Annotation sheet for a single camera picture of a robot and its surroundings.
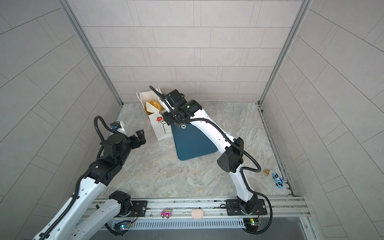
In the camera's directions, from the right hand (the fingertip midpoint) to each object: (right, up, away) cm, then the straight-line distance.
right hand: (167, 116), depth 79 cm
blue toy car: (+60, -34, 0) cm, 69 cm away
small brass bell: (+54, -30, +2) cm, 62 cm away
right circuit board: (+41, -49, -11) cm, 65 cm away
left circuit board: (-16, -47, -14) cm, 52 cm away
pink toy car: (+2, -44, -11) cm, 46 cm away
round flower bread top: (-6, +6, +2) cm, 9 cm away
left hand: (-12, -7, -5) cm, 15 cm away
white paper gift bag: (-6, -6, +10) cm, 13 cm away
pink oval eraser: (+16, -45, -10) cm, 49 cm away
